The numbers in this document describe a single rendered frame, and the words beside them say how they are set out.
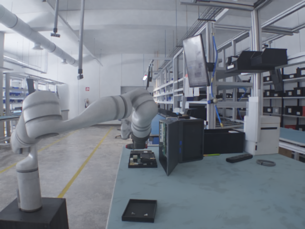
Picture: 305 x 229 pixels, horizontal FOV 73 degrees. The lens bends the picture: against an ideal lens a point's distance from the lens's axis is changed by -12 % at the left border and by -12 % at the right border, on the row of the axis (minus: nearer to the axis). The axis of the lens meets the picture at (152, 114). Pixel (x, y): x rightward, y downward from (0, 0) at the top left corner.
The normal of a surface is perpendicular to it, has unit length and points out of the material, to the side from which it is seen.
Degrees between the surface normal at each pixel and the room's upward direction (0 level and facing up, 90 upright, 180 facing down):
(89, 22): 90
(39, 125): 85
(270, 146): 90
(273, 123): 90
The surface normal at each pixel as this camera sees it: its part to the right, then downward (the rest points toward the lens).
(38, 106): 0.29, -0.22
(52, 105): 0.83, -0.30
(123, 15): 0.08, 0.06
